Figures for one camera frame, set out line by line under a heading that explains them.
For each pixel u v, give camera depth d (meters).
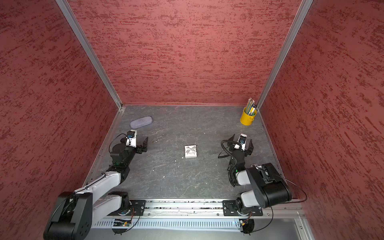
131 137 0.72
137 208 0.73
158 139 1.00
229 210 0.74
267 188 0.44
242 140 0.72
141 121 1.07
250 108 1.03
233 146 0.78
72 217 0.41
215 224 0.77
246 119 1.04
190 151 0.92
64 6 0.71
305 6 0.71
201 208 0.76
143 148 0.79
